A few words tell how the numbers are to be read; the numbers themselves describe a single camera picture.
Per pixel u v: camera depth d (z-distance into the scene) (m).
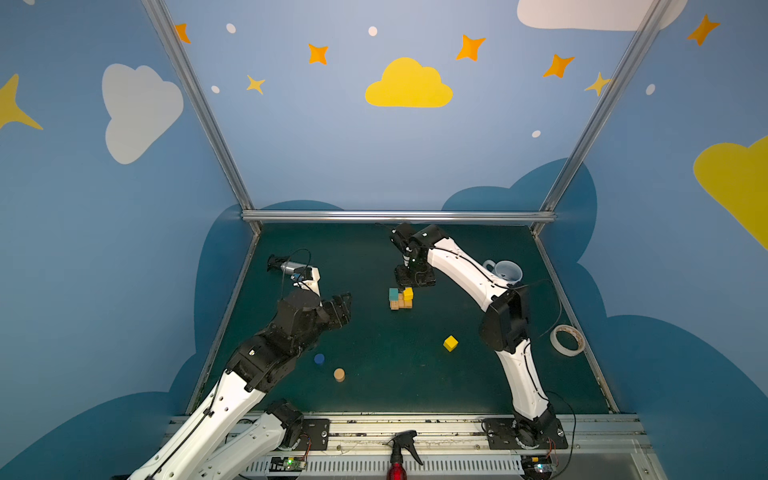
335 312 0.60
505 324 0.56
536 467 0.71
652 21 0.70
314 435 0.75
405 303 0.98
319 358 0.86
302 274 0.60
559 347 0.89
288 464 0.71
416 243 0.66
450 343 0.88
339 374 0.82
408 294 0.96
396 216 1.55
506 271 1.02
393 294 0.96
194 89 0.81
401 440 0.73
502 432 0.75
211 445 0.42
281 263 1.05
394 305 0.96
